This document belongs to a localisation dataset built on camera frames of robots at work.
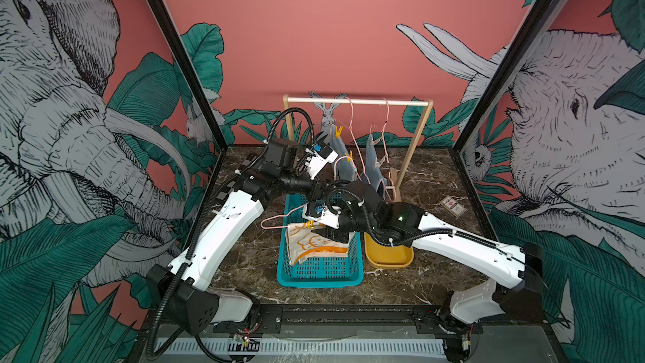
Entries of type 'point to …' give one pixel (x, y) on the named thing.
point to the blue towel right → (373, 172)
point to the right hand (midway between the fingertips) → (313, 216)
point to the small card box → (453, 207)
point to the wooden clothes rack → (414, 144)
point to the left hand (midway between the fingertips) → (340, 185)
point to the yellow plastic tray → (387, 256)
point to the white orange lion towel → (302, 243)
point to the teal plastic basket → (317, 271)
